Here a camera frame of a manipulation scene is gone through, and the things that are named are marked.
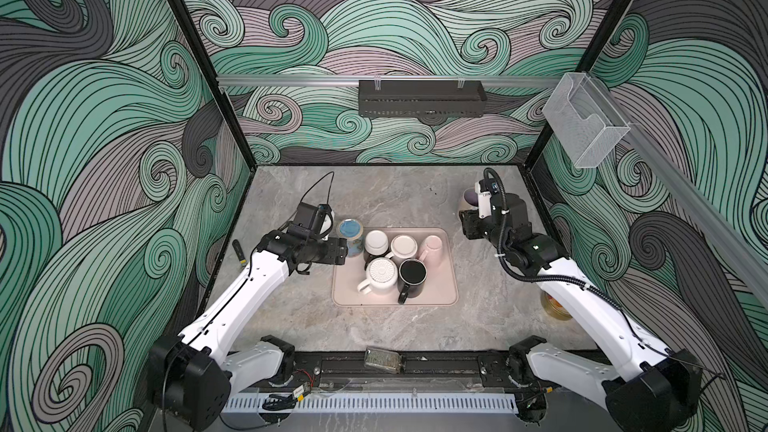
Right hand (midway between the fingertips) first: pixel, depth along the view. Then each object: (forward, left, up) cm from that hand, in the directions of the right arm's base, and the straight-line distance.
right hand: (470, 211), depth 78 cm
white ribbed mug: (-13, +24, -14) cm, 30 cm away
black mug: (-13, +15, -12) cm, 24 cm away
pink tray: (-11, +5, -22) cm, 25 cm away
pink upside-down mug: (-5, +9, -14) cm, 17 cm away
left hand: (-7, +37, -7) cm, 38 cm away
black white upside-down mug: (-2, +25, -13) cm, 29 cm away
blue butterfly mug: (0, +33, -10) cm, 34 cm away
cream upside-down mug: (-2, +17, -16) cm, 23 cm away
